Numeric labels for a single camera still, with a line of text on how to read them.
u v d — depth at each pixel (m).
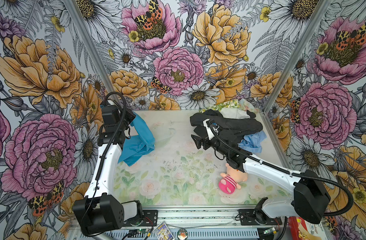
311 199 0.41
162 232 0.69
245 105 1.18
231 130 0.61
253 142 0.95
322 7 0.72
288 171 0.46
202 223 0.74
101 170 0.44
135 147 0.96
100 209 0.39
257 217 0.67
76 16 0.74
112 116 0.55
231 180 0.81
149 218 0.73
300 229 0.68
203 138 0.69
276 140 1.10
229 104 1.09
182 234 0.70
